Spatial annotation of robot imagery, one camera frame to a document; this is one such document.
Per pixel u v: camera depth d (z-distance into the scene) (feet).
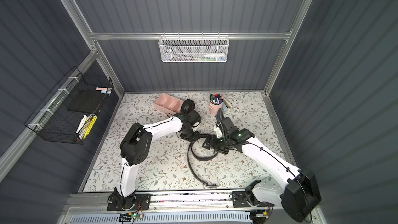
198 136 2.79
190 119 2.51
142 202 2.41
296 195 1.29
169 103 3.58
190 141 2.79
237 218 2.30
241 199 2.42
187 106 3.16
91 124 2.28
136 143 1.82
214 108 3.32
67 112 2.38
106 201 2.42
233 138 1.89
